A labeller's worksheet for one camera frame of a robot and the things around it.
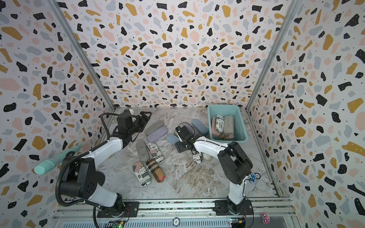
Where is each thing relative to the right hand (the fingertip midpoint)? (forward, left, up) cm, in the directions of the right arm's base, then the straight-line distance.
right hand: (184, 143), depth 93 cm
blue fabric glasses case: (+8, +9, -6) cm, 13 cm away
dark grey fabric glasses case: (-5, +28, -3) cm, 28 cm away
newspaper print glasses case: (+15, -24, +3) cm, 29 cm away
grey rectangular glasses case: (+14, -30, +3) cm, 34 cm away
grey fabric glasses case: (+15, +24, -1) cm, 28 cm away
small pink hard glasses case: (+7, -31, -1) cm, 32 cm away
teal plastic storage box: (+5, -36, +4) cm, 37 cm away
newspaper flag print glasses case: (-5, +19, -2) cm, 20 cm away
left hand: (+9, +19, +17) cm, 27 cm away
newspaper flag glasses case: (-20, +23, -2) cm, 31 cm away
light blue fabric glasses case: (+20, -12, -8) cm, 25 cm away
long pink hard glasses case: (+9, -20, 0) cm, 22 cm away
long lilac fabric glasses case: (+8, +21, -2) cm, 22 cm away
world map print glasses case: (-7, -15, -3) cm, 17 cm away
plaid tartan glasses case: (-17, +16, -2) cm, 24 cm away
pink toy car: (-39, -43, -5) cm, 58 cm away
